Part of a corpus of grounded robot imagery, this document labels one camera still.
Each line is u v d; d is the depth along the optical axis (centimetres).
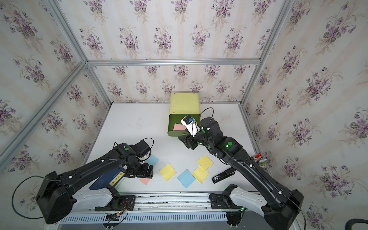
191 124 57
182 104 91
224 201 66
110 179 79
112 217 72
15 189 39
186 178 82
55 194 38
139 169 67
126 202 73
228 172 79
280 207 37
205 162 88
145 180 82
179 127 86
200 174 82
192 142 60
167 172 84
